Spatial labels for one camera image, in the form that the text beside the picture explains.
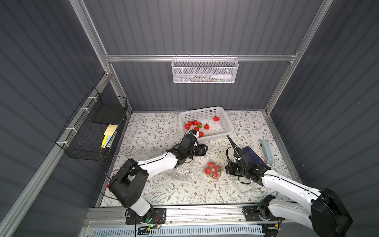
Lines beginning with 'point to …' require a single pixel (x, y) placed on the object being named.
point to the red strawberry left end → (187, 126)
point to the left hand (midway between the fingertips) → (207, 150)
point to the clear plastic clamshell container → (212, 170)
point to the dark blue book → (249, 153)
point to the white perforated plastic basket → (208, 122)
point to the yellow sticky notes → (110, 130)
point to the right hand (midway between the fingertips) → (226, 167)
